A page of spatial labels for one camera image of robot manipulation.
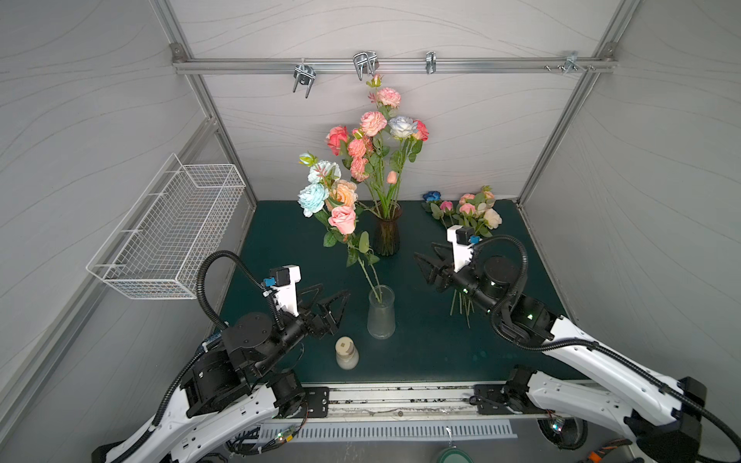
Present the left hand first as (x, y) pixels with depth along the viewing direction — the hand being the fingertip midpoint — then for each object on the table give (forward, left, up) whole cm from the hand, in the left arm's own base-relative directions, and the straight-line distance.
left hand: (341, 286), depth 59 cm
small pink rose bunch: (+49, -44, -27) cm, 71 cm away
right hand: (+12, -20, +1) cm, 23 cm away
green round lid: (-26, -24, -22) cm, 42 cm away
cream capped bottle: (-7, 0, -22) cm, 23 cm away
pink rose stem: (+48, -18, +2) cm, 51 cm away
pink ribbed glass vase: (+32, -10, -22) cm, 40 cm away
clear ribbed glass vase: (+2, -9, -25) cm, 27 cm away
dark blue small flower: (+58, -29, -28) cm, 70 cm away
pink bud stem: (+40, -11, -4) cm, 42 cm away
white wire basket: (+10, +44, -1) cm, 46 cm away
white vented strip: (-23, +17, -32) cm, 43 cm away
